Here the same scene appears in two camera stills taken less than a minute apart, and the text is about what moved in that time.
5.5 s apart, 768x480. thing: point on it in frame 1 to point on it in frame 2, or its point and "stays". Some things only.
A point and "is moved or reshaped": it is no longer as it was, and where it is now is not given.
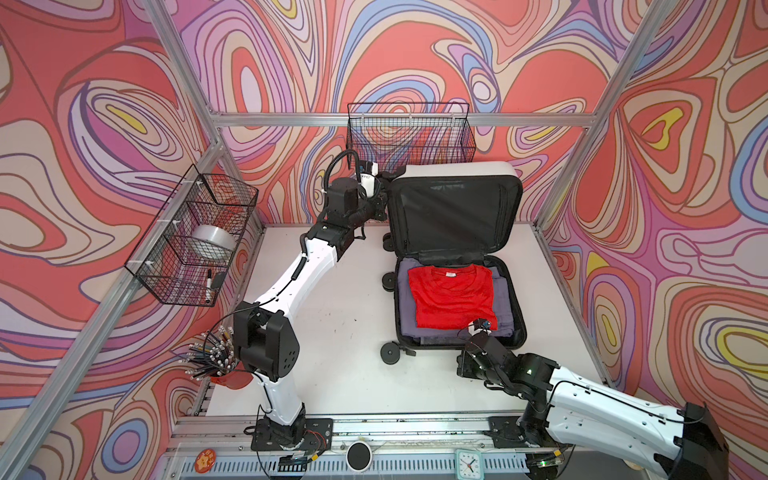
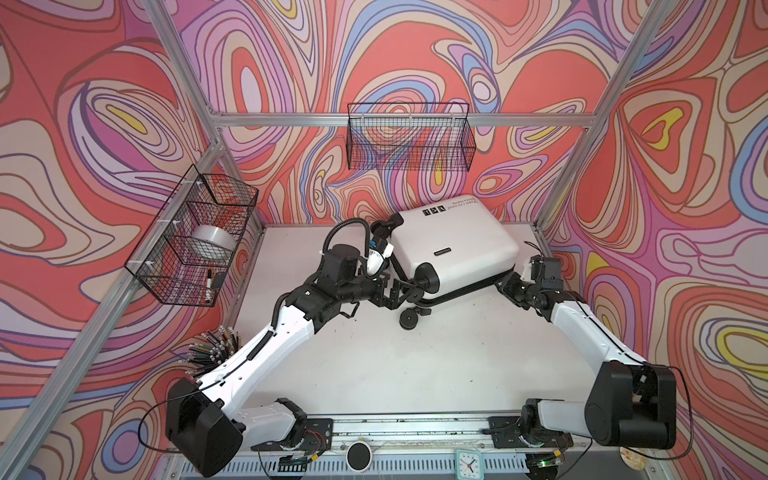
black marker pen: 208,285 stays
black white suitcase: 448,224 is moved or reshaped
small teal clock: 469,464 stays
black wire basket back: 393,133 stays
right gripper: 463,361 to 506,285
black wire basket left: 187,252 stays
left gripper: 380,205 to 389,301
